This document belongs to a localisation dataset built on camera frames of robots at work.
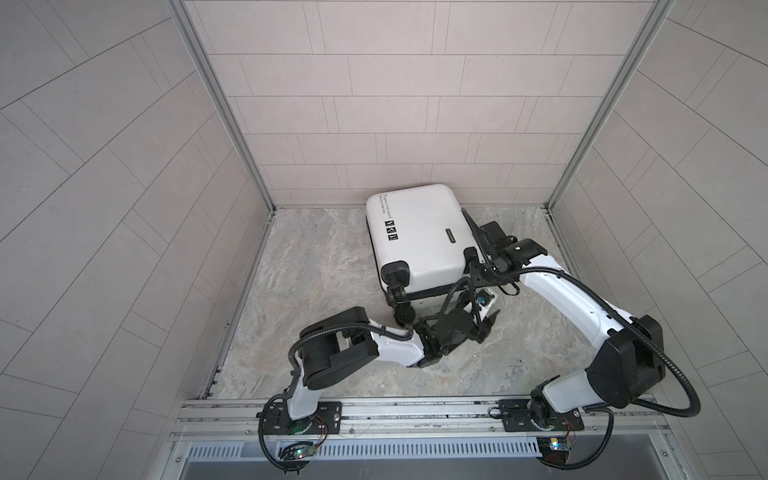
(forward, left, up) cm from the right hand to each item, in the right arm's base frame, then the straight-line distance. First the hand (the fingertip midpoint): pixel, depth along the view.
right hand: (474, 277), depth 83 cm
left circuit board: (-36, +44, -8) cm, 58 cm away
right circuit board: (-39, -12, -14) cm, 43 cm away
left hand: (-10, -5, +1) cm, 11 cm away
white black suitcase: (+9, +14, +8) cm, 19 cm away
